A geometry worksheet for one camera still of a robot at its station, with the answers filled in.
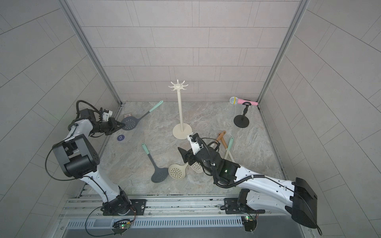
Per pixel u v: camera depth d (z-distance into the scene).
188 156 0.60
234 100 0.89
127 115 1.06
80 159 0.48
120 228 0.65
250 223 0.68
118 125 0.83
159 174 0.81
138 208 0.71
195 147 0.60
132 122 0.89
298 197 0.40
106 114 0.82
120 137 0.96
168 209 0.71
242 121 1.05
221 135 0.96
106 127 0.77
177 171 0.81
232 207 0.71
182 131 0.99
